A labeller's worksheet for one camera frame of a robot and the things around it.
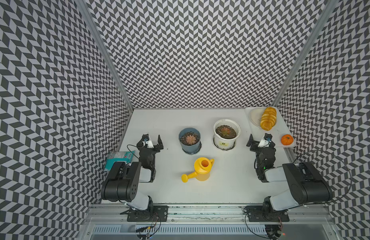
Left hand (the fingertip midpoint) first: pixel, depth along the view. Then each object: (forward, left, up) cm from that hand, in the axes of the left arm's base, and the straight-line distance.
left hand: (151, 137), depth 90 cm
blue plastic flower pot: (+4, -22, 0) cm, 22 cm away
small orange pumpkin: (+1, -86, -5) cm, 86 cm away
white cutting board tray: (+13, -88, -10) cm, 89 cm away
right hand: (-1, -65, 0) cm, 65 cm away
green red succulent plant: (+4, -46, -1) cm, 47 cm away
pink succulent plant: (-2, -24, 0) cm, 24 cm away
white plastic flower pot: (-3, -46, -3) cm, 46 cm away
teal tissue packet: (-9, +15, -8) cm, 20 cm away
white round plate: (+23, -72, -6) cm, 76 cm away
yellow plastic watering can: (-19, -30, 0) cm, 36 cm away
